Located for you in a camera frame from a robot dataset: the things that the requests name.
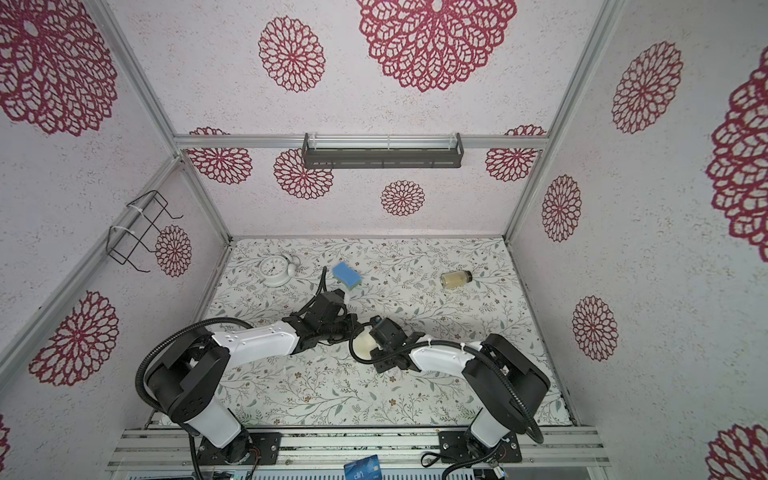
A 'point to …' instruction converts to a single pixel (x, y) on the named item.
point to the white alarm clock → (278, 271)
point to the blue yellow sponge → (347, 275)
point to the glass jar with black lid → (455, 279)
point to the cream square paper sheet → (364, 343)
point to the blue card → (367, 468)
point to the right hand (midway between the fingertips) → (381, 351)
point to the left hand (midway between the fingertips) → (363, 331)
